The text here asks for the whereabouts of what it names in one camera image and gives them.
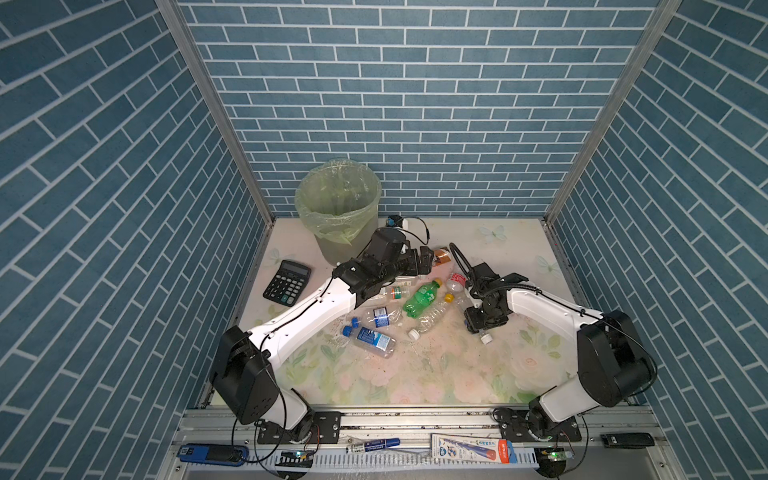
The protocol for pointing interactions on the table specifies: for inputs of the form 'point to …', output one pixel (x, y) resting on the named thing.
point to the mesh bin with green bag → (337, 201)
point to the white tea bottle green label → (396, 292)
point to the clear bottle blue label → (485, 338)
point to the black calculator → (288, 282)
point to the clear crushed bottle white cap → (426, 320)
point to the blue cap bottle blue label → (375, 342)
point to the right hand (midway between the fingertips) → (474, 321)
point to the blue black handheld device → (223, 455)
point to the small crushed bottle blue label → (380, 317)
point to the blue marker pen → (373, 445)
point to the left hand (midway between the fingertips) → (422, 254)
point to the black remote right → (628, 440)
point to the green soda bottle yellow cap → (421, 299)
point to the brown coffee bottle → (442, 255)
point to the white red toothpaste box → (460, 448)
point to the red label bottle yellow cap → (456, 284)
